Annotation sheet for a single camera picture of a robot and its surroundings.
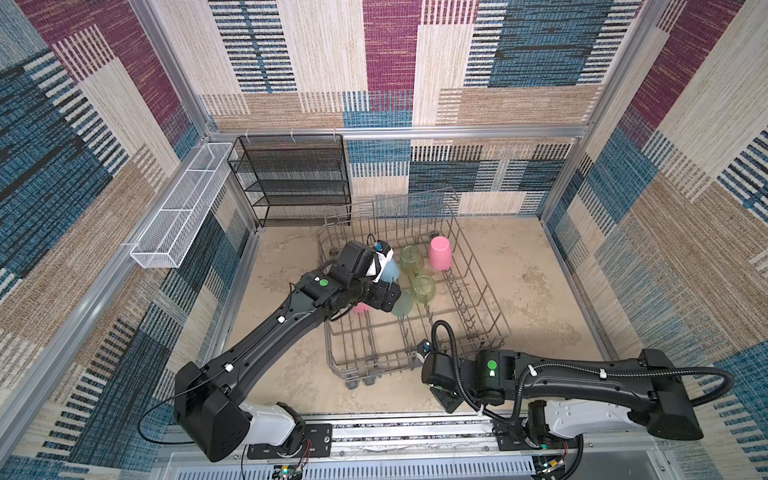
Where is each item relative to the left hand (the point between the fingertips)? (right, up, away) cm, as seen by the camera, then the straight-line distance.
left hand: (387, 283), depth 76 cm
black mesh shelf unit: (-34, +34, +34) cm, 59 cm away
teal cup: (+5, -8, +14) cm, 17 cm away
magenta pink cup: (-6, -4, -11) cm, 13 cm away
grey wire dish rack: (+18, 0, +23) cm, 30 cm away
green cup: (+11, -3, +15) cm, 19 cm away
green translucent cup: (+7, +5, +16) cm, 19 cm away
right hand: (+14, -26, -3) cm, 29 cm away
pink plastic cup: (+17, +7, +18) cm, 25 cm away
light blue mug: (+1, +2, +18) cm, 18 cm away
